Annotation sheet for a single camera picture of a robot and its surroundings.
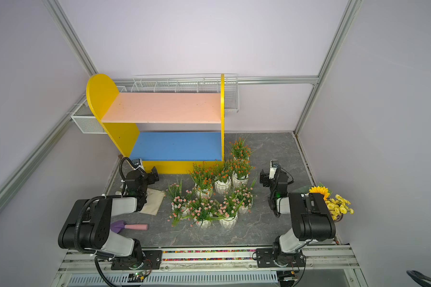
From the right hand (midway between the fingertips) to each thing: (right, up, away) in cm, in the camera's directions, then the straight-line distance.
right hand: (271, 168), depth 94 cm
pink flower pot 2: (-24, -15, -24) cm, 37 cm away
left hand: (-66, 0, -2) cm, 66 cm away
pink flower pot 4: (-44, -12, -19) cm, 49 cm away
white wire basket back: (-37, +46, 0) cm, 59 cm away
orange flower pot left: (-35, -2, -13) cm, 37 cm away
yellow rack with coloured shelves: (-54, +9, +1) cm, 55 cm away
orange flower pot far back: (-17, +9, -1) cm, 19 cm away
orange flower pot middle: (-26, -6, -6) cm, 27 cm away
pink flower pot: (-17, -10, -17) cm, 26 cm away
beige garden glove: (-61, -15, -4) cm, 63 cm away
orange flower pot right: (-17, 0, -8) cm, 18 cm away
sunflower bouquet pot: (+15, -10, -31) cm, 36 cm away
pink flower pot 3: (-34, -14, -23) cm, 44 cm away
